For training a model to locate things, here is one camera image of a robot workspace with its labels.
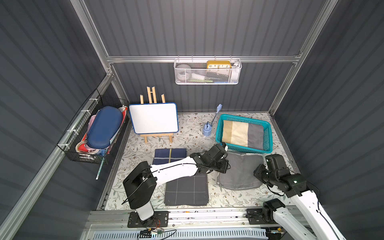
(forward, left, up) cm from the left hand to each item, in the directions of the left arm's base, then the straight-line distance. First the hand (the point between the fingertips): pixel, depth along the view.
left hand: (230, 168), depth 77 cm
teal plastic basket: (+23, -28, -3) cm, 36 cm away
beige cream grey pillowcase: (+27, -15, -7) cm, 32 cm away
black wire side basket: (+7, +70, +22) cm, 74 cm away
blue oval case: (+13, +61, +21) cm, 65 cm away
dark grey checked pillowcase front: (-8, +21, -12) cm, 26 cm away
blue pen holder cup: (+31, +10, -5) cm, 33 cm away
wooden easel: (+39, +45, +20) cm, 63 cm away
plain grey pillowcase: (-2, -6, -5) cm, 8 cm away
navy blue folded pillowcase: (+13, +39, -11) cm, 43 cm away
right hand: (-2, -13, 0) cm, 14 cm away
